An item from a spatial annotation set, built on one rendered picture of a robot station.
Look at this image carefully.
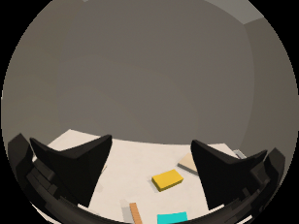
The yellow flat block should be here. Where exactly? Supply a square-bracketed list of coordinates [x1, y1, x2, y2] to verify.
[150, 170, 183, 193]

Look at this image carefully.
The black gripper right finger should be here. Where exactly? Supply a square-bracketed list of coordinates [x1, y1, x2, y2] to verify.
[190, 140, 268, 210]

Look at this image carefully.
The light brown wooden plank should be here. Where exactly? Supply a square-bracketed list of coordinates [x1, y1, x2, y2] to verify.
[129, 203, 143, 224]

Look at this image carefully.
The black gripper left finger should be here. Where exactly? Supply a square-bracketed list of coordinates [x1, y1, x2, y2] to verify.
[30, 135, 114, 208]

